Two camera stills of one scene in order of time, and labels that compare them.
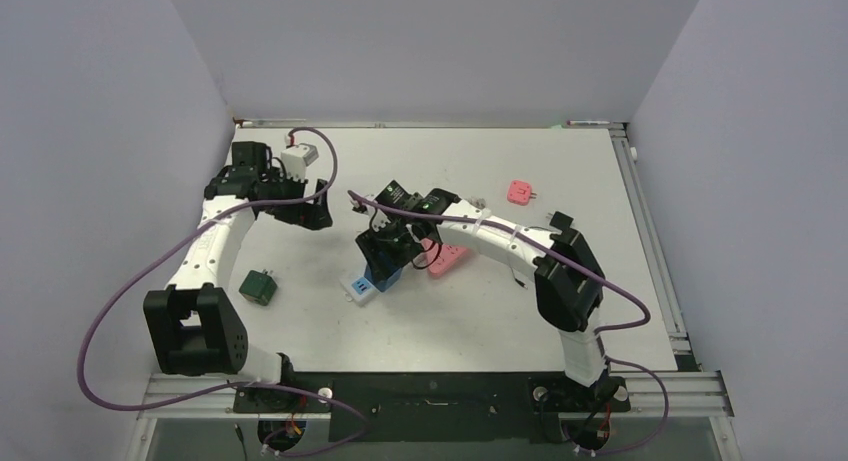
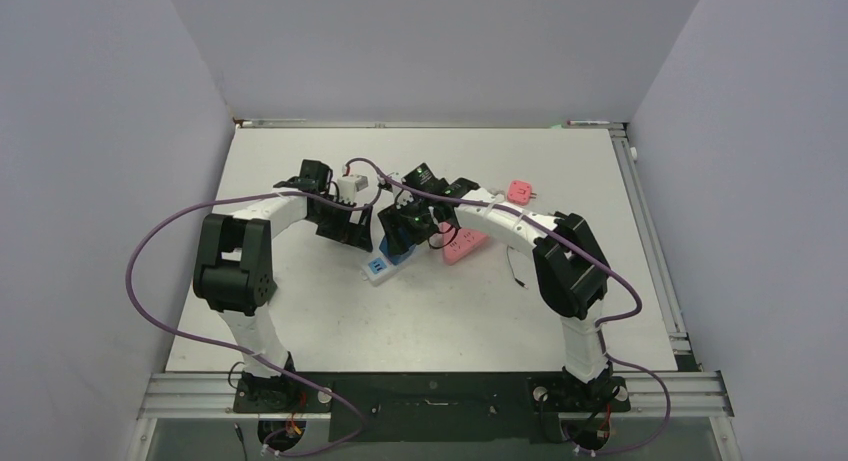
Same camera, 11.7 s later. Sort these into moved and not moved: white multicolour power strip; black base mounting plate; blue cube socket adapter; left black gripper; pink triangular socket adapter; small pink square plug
Moved: white multicolour power strip; pink triangular socket adapter; blue cube socket adapter; left black gripper
Not moved: small pink square plug; black base mounting plate
